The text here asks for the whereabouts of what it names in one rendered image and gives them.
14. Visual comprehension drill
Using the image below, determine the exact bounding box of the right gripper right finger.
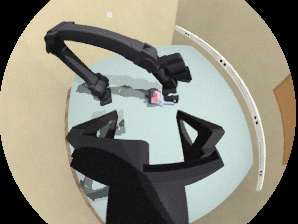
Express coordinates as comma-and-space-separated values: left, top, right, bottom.
176, 109, 225, 161

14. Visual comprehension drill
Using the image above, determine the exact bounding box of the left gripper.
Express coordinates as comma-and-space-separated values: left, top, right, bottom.
158, 73, 180, 104

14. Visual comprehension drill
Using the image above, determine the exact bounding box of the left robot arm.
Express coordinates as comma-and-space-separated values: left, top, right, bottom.
44, 22, 192, 107

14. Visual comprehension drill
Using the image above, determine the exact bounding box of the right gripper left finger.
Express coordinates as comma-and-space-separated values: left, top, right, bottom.
69, 109, 118, 139

